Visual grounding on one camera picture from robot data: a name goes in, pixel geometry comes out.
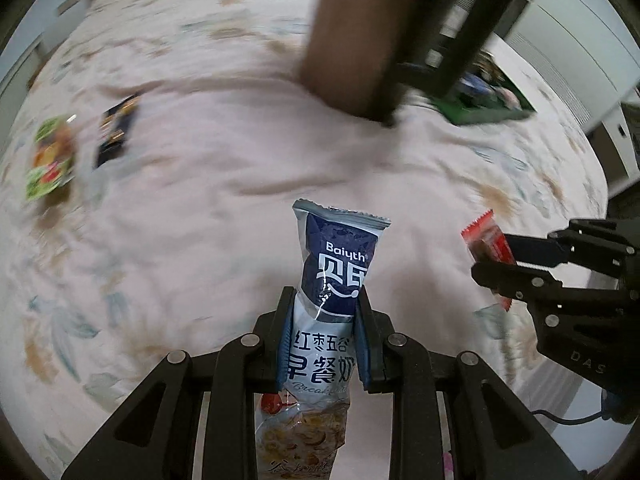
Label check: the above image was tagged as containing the green orange clear snack bag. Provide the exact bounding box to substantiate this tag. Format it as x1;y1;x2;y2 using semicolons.
25;115;78;203

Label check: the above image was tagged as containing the small dark snack packet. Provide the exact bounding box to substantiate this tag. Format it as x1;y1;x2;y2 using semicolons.
94;94;142;170

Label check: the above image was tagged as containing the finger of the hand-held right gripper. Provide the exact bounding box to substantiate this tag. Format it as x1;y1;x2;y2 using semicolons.
471;259;640;330
502;217;640;281

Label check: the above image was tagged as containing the black cable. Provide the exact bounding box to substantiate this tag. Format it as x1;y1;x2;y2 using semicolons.
530;409;608;424

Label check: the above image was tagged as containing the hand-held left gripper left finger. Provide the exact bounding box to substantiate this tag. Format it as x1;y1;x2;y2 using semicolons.
60;286;296;480

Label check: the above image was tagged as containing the brown cardboard box with black frame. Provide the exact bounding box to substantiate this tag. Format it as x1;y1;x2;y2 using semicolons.
300;0;531;128

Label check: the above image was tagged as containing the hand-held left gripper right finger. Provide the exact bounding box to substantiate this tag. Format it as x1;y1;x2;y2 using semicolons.
354;285;576;480

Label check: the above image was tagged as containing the small red snack packet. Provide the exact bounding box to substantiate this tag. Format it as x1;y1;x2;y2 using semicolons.
460;209;518;309

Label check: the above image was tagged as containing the floral bedsheet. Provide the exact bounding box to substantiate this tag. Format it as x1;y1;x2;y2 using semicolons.
0;0;612;480

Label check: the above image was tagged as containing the green storage box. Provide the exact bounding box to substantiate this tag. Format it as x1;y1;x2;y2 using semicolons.
432;50;537;128

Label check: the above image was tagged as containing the long blue white snack packet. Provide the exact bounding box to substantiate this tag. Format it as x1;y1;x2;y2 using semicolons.
254;199;392;480

